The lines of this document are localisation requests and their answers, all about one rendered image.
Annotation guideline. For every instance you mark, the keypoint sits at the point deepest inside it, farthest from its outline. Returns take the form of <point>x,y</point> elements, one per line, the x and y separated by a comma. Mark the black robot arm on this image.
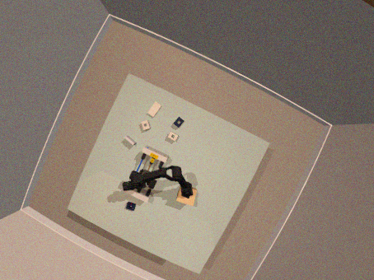
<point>138,181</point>

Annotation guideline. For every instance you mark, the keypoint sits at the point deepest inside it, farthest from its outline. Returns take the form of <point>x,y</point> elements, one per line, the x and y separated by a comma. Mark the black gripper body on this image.
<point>151,183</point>

